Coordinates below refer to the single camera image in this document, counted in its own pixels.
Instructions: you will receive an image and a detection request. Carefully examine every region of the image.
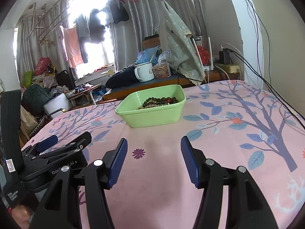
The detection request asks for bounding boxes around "beaded jewelry pile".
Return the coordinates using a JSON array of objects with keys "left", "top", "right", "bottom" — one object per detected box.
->
[{"left": 138, "top": 97, "right": 178, "bottom": 110}]

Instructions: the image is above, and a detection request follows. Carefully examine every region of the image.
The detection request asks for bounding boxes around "black wall cable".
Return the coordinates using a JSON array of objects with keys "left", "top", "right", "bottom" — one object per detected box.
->
[{"left": 220, "top": 0, "right": 305, "bottom": 127}]

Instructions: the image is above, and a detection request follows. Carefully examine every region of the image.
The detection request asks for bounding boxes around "low wooden desk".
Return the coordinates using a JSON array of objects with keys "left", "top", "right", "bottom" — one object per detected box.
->
[{"left": 102, "top": 70, "right": 240, "bottom": 101}]

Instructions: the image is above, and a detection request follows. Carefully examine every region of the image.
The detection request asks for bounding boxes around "pink hanging garment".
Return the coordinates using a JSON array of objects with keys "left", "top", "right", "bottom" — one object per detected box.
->
[{"left": 63, "top": 27, "right": 83, "bottom": 68}]

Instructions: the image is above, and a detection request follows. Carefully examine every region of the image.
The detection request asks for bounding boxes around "bag of biscuits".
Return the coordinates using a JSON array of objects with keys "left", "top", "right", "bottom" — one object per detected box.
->
[{"left": 152, "top": 51, "right": 171, "bottom": 79}]

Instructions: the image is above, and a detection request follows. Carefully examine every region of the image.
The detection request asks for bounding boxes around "white enamel mug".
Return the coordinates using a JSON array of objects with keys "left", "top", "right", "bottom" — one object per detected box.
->
[{"left": 134, "top": 62, "right": 155, "bottom": 82}]

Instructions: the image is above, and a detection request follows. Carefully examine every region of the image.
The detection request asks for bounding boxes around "green plastic tray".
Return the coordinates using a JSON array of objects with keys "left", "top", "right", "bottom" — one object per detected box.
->
[{"left": 115, "top": 85, "right": 187, "bottom": 128}]

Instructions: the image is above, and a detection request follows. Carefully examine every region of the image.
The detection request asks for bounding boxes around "small folding table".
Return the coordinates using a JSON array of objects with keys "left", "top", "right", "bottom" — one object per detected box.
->
[{"left": 68, "top": 84, "right": 102, "bottom": 106}]

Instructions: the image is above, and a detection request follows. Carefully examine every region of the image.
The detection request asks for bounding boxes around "black power adapter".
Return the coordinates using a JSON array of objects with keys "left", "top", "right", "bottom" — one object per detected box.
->
[{"left": 219, "top": 50, "right": 231, "bottom": 65}]

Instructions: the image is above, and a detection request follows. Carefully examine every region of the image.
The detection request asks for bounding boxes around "pink tree-print tablecloth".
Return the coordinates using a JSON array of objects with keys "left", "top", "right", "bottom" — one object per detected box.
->
[{"left": 30, "top": 80, "right": 304, "bottom": 228}]

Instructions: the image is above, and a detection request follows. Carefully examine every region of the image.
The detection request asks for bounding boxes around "grey window curtain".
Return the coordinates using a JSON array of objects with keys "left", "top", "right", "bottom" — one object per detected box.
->
[{"left": 110, "top": 0, "right": 200, "bottom": 71}]

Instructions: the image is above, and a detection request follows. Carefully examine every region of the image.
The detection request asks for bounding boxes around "light blue plastic bag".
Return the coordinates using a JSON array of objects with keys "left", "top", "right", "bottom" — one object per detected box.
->
[{"left": 136, "top": 46, "right": 161, "bottom": 65}]

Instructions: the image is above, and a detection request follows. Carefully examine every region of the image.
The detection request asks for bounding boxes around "dark blue folded clothing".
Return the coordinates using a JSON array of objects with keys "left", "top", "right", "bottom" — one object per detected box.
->
[{"left": 105, "top": 65, "right": 139, "bottom": 89}]

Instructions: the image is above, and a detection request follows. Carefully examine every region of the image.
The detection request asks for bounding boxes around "white wifi router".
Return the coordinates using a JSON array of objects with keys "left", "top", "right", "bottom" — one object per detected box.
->
[{"left": 191, "top": 36, "right": 214, "bottom": 71}]

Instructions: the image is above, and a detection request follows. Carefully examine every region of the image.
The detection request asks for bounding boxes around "dark hanging jacket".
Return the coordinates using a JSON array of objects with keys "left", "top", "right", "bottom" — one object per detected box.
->
[{"left": 89, "top": 9, "right": 105, "bottom": 44}]

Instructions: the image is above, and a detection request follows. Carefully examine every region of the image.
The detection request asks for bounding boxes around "grey dotted draped cloth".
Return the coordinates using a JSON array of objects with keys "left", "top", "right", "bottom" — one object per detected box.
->
[{"left": 161, "top": 0, "right": 205, "bottom": 86}]

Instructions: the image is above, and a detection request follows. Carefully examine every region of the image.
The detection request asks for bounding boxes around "yellowed power strip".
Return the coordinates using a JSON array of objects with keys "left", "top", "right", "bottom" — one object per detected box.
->
[{"left": 214, "top": 63, "right": 240, "bottom": 74}]

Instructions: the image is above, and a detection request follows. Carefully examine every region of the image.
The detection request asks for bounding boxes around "red plastic bag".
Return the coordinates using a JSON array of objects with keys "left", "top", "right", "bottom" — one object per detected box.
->
[{"left": 34, "top": 57, "right": 51, "bottom": 76}]

